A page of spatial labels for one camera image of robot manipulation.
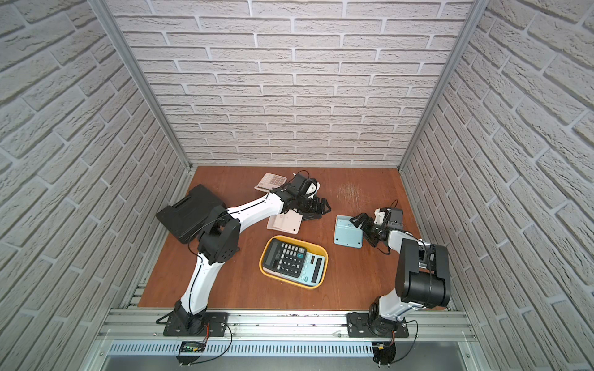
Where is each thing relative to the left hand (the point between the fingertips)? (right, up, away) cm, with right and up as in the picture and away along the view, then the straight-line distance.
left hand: (318, 200), depth 95 cm
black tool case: (-54, -6, -1) cm, 55 cm away
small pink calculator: (-23, +9, +16) cm, 29 cm away
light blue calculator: (-3, -26, -14) cm, 29 cm away
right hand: (+17, -11, -1) cm, 20 cm away
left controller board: (-43, -46, -23) cm, 67 cm away
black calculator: (-14, -20, -12) cm, 27 cm away
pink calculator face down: (-12, -9, +1) cm, 16 cm away
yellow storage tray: (-4, -17, -10) cm, 20 cm away
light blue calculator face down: (+12, -14, 0) cm, 18 cm away
